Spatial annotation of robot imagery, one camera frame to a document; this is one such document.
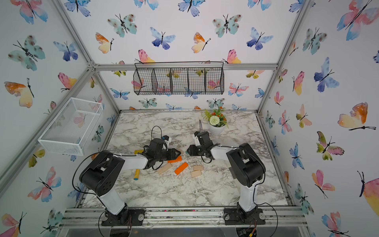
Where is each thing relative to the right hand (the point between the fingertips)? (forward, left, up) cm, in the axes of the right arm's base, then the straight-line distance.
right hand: (190, 149), depth 95 cm
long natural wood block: (-13, +15, -2) cm, 20 cm away
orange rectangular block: (-8, +6, +1) cm, 10 cm away
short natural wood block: (-11, -5, -4) cm, 13 cm away
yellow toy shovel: (-16, +30, -1) cm, 34 cm away
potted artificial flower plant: (+14, -16, +13) cm, 25 cm away
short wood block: (-14, -5, -4) cm, 15 cm away
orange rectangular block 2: (-11, +5, -4) cm, 13 cm away
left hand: (-3, +6, 0) cm, 7 cm away
